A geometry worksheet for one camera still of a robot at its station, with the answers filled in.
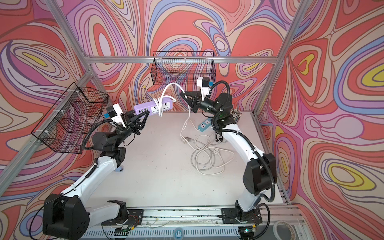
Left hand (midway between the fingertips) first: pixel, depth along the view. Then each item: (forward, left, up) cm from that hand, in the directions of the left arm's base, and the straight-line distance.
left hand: (149, 113), depth 60 cm
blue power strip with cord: (+27, -25, -39) cm, 54 cm away
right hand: (+9, -12, +1) cm, 15 cm away
